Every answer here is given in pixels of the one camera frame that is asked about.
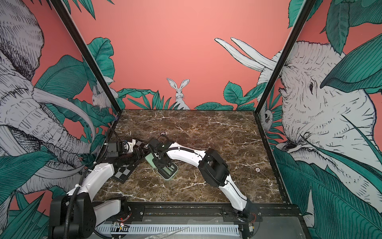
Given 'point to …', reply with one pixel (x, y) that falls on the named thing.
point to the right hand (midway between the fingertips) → (158, 163)
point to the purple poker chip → (162, 133)
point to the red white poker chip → (257, 169)
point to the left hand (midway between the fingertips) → (149, 151)
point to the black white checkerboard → (123, 173)
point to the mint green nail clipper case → (166, 172)
